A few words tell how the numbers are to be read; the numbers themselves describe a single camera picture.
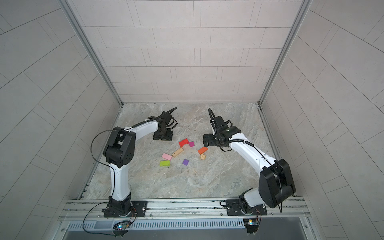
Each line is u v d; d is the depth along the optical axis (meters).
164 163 0.85
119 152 0.52
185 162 0.87
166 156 0.89
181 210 0.71
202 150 0.91
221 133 0.60
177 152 0.90
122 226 0.64
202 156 0.89
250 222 0.69
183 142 0.94
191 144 0.94
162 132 0.81
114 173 0.56
